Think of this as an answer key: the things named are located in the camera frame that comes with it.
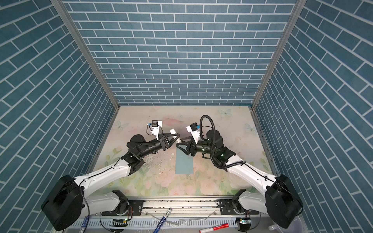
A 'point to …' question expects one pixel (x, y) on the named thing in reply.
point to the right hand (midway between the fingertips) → (178, 141)
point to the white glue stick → (173, 131)
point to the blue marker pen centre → (162, 220)
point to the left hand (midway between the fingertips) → (178, 137)
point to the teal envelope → (184, 162)
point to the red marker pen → (215, 227)
